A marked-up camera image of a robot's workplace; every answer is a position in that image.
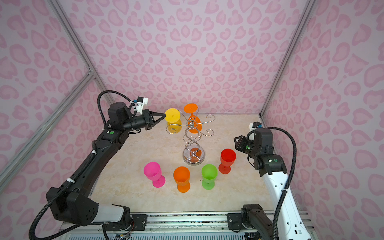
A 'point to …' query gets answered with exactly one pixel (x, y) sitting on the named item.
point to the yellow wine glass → (173, 117)
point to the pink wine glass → (152, 170)
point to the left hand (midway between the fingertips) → (165, 113)
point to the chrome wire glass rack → (193, 154)
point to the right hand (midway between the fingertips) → (237, 138)
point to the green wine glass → (209, 174)
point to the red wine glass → (228, 157)
